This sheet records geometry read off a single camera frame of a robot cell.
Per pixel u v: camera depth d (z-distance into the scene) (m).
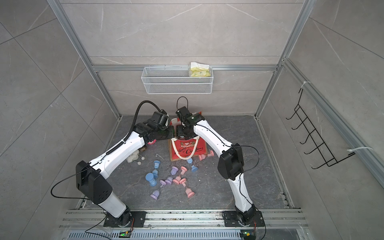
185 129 0.75
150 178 0.78
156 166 0.90
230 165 0.53
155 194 0.79
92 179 0.42
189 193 0.79
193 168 0.88
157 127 0.61
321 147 0.64
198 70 0.86
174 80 1.00
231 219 0.73
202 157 0.94
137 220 0.73
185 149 0.94
